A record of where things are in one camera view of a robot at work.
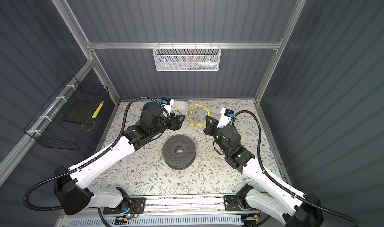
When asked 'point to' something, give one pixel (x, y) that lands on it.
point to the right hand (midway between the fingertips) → (207, 118)
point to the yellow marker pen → (97, 109)
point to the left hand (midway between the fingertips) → (180, 114)
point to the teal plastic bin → (150, 105)
